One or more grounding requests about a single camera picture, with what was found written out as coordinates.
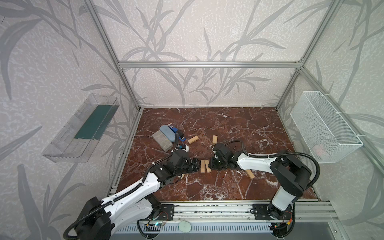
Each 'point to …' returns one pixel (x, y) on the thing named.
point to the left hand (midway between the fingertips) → (198, 159)
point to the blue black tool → (182, 137)
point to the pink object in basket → (319, 150)
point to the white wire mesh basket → (329, 137)
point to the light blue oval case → (168, 132)
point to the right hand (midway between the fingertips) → (207, 161)
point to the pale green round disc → (184, 226)
